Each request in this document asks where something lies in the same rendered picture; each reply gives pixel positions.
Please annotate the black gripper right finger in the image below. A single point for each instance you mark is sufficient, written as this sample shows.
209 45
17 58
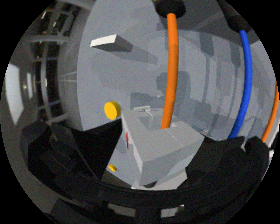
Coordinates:
208 155

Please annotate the yellow disc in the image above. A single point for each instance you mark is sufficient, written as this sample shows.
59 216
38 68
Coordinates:
112 167
112 110

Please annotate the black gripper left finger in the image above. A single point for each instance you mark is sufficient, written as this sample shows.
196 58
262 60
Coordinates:
95 145

